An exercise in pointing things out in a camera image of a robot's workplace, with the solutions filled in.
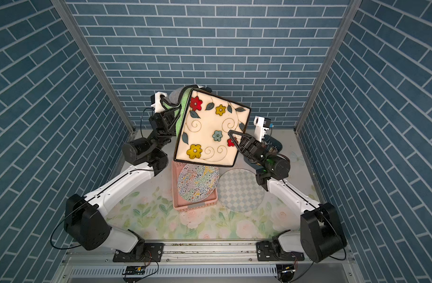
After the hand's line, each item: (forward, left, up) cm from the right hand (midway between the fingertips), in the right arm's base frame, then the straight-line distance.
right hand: (232, 140), depth 55 cm
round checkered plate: (+5, -5, -45) cm, 46 cm away
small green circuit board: (-32, +37, -48) cm, 69 cm away
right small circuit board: (-28, -25, -47) cm, 60 cm away
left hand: (-3, +12, +10) cm, 16 cm away
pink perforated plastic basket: (-4, +25, -46) cm, 52 cm away
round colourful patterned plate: (+6, +18, -41) cm, 45 cm away
